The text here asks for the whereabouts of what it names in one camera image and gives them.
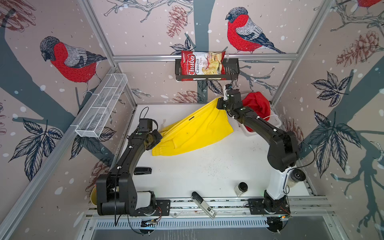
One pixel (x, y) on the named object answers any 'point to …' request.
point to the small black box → (142, 170)
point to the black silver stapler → (203, 205)
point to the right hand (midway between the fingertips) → (216, 100)
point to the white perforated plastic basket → (273, 119)
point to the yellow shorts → (203, 123)
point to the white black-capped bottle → (295, 175)
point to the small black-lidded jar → (241, 188)
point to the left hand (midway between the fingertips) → (158, 138)
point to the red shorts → (259, 103)
